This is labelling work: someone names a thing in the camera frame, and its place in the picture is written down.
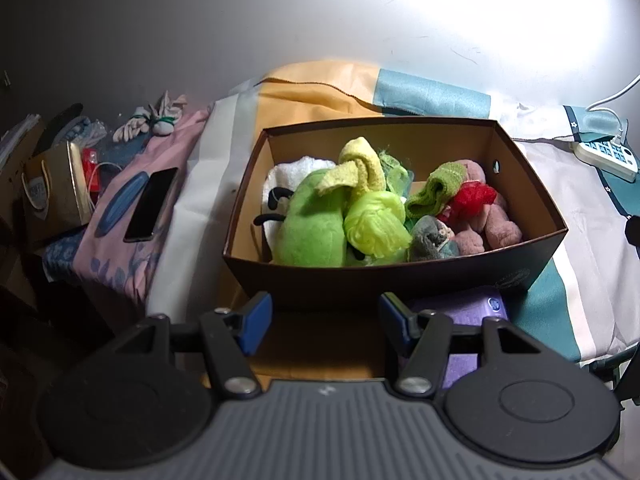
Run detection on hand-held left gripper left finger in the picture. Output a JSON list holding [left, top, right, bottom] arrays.
[[102, 291, 273, 400]]

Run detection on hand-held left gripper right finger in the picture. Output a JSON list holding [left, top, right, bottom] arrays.
[[379, 292, 551, 400]]

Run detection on brown cardboard box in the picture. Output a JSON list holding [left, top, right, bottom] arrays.
[[222, 116, 570, 311]]

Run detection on teal mesh bath sponge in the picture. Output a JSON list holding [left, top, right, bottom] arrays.
[[407, 215, 461, 262]]

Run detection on yellow-green mesh bath sponge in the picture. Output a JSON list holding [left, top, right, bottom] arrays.
[[342, 149, 415, 257]]

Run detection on green plush toy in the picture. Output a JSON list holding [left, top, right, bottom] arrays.
[[252, 169, 348, 267]]

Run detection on green towel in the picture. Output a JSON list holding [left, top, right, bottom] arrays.
[[404, 162, 467, 221]]

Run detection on pink plush toy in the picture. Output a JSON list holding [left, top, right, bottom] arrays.
[[450, 159, 523, 257]]

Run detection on red knitted toy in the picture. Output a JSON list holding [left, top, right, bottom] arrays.
[[440, 181, 498, 223]]

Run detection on white towel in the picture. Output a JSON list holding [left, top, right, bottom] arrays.
[[261, 156, 337, 251]]

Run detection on yellow towel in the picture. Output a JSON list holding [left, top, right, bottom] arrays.
[[316, 137, 387, 198]]

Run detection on purple plastic packet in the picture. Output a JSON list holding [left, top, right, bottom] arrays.
[[410, 287, 511, 386]]

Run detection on white power strip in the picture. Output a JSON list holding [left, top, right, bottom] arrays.
[[572, 140, 640, 183]]

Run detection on pink printed cloth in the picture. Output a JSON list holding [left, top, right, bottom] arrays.
[[42, 105, 216, 306]]

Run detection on black smartphone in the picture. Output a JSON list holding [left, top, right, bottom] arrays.
[[124, 167, 179, 243]]

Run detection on colour block bed sheet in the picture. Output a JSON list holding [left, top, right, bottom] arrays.
[[145, 60, 640, 386]]

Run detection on white gloves bundle green band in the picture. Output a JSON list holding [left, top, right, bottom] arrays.
[[112, 91, 188, 147]]

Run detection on small red packet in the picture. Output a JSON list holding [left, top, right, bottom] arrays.
[[80, 147, 103, 191]]

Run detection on gold paper gift bag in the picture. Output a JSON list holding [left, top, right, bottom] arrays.
[[22, 141, 93, 241]]

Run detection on white power cable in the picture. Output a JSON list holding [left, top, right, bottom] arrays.
[[586, 72, 640, 137]]

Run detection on dark metal frame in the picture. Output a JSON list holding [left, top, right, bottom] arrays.
[[590, 347, 640, 406]]

